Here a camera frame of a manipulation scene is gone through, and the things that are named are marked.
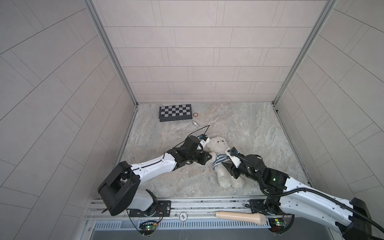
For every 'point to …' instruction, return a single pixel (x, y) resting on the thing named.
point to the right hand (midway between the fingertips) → (224, 162)
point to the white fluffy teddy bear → (217, 146)
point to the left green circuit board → (147, 227)
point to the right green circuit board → (277, 224)
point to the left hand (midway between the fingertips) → (214, 156)
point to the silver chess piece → (195, 123)
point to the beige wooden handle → (249, 217)
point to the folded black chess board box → (175, 112)
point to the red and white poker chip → (195, 114)
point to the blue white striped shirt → (219, 158)
